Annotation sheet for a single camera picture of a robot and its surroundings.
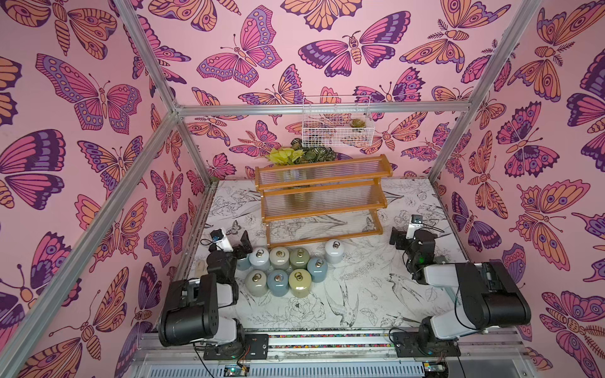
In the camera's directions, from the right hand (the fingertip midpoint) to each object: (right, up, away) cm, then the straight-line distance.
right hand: (408, 228), depth 93 cm
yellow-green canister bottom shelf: (-43, -17, -14) cm, 48 cm away
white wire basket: (-27, +43, +13) cm, 52 cm away
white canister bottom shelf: (-30, -8, -6) cm, 32 cm away
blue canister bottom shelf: (-37, -13, -10) cm, 40 cm away
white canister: (-58, -11, -8) cm, 59 cm away
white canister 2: (-57, -17, -14) cm, 62 cm away
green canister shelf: (-43, -10, -8) cm, 45 cm away
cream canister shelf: (-50, -10, -8) cm, 52 cm away
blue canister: (-50, -17, -14) cm, 55 cm away
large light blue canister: (-64, -12, -8) cm, 65 cm away
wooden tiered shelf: (-33, +11, +20) cm, 40 cm away
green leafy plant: (-44, +29, -1) cm, 53 cm away
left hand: (-67, -1, -4) cm, 67 cm away
